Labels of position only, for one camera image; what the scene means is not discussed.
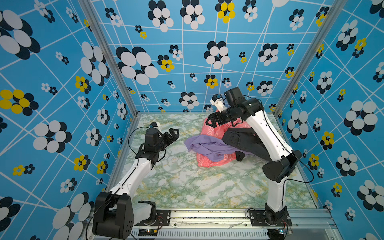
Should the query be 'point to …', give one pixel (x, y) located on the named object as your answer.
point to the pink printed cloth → (218, 131)
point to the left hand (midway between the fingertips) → (175, 132)
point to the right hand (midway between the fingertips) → (213, 120)
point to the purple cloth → (212, 148)
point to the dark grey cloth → (245, 139)
